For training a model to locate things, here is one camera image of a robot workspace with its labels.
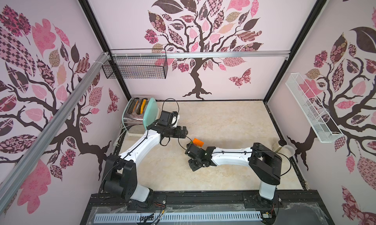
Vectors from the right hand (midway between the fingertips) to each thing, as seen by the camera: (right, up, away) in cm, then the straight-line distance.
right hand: (193, 165), depth 86 cm
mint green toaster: (-35, +32, +5) cm, 47 cm away
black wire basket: (-48, +70, +36) cm, 92 cm away
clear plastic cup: (+55, +10, -3) cm, 56 cm away
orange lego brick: (+3, +14, -3) cm, 15 cm away
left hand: (-8, +19, 0) cm, 20 cm away
